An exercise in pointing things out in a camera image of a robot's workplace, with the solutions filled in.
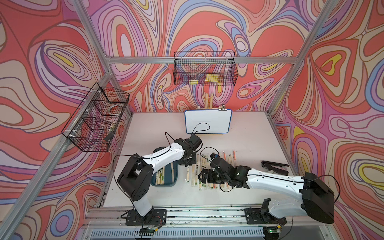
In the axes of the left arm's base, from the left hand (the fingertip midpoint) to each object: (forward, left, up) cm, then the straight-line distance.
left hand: (192, 162), depth 87 cm
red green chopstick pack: (+7, -21, -5) cm, 23 cm away
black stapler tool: (0, -46, -3) cm, 46 cm away
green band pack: (-7, +2, 0) cm, 7 cm away
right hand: (-11, -7, +1) cm, 13 cm away
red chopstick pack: (+6, -24, -6) cm, 26 cm away
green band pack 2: (-6, -1, -4) cm, 7 cm away
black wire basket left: (+7, +50, +24) cm, 56 cm away
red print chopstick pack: (+8, -27, -5) cm, 29 cm away
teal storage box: (-9, +14, -4) cm, 17 cm away
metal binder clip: (+24, -18, +22) cm, 37 cm away
